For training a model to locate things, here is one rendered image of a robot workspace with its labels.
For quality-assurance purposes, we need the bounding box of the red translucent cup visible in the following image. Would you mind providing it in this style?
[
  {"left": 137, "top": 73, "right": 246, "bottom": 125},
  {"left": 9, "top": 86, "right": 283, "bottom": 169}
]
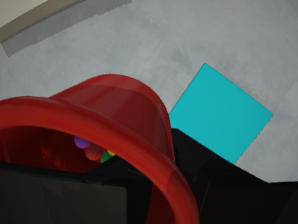
[{"left": 0, "top": 75, "right": 200, "bottom": 224}]

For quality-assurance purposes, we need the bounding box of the purple marble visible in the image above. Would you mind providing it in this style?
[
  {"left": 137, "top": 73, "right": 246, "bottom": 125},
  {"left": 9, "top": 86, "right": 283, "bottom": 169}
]
[{"left": 74, "top": 137, "right": 92, "bottom": 148}]

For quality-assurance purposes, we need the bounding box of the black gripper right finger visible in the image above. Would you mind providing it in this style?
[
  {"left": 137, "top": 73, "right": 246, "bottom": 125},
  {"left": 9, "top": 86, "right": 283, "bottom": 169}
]
[{"left": 172, "top": 128, "right": 298, "bottom": 224}]

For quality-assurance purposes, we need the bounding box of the beige flat rectangular block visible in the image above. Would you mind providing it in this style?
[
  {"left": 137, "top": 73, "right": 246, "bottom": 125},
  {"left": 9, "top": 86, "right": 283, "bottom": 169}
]
[{"left": 0, "top": 0, "right": 76, "bottom": 40}]

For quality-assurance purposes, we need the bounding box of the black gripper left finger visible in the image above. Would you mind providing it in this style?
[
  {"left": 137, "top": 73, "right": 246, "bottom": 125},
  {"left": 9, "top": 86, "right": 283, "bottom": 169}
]
[{"left": 0, "top": 155, "right": 153, "bottom": 224}]

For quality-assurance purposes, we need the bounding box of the red marble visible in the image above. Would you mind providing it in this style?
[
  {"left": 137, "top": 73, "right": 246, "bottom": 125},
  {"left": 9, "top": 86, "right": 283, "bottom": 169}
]
[{"left": 85, "top": 144, "right": 104, "bottom": 160}]

